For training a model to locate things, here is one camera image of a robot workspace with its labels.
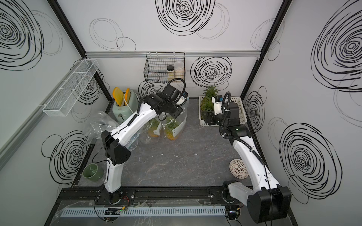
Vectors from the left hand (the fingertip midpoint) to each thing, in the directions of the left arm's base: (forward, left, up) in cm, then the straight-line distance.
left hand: (178, 109), depth 82 cm
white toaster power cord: (+10, +36, -5) cm, 38 cm away
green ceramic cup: (-30, +49, -23) cm, 61 cm away
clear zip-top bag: (-3, +50, -11) cm, 52 cm away
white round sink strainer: (-26, -37, -22) cm, 50 cm away
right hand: (-5, -16, +4) cm, 17 cm away
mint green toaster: (+5, +38, -11) cm, 40 cm away
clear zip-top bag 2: (-3, -2, -7) cm, 8 cm away
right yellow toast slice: (+13, +35, -3) cm, 37 cm away
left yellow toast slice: (+15, +42, -4) cm, 45 cm away
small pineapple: (+19, -21, -3) cm, 29 cm away
